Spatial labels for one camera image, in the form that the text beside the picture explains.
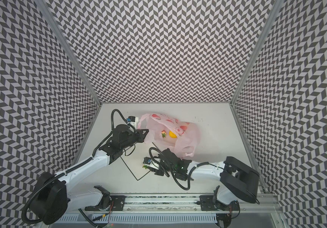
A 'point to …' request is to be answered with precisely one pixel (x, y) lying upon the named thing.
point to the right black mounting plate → (206, 203)
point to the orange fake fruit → (163, 133)
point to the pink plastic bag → (185, 144)
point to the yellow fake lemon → (172, 134)
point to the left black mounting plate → (111, 203)
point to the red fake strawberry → (145, 166)
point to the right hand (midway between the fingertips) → (150, 165)
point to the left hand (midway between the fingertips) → (149, 131)
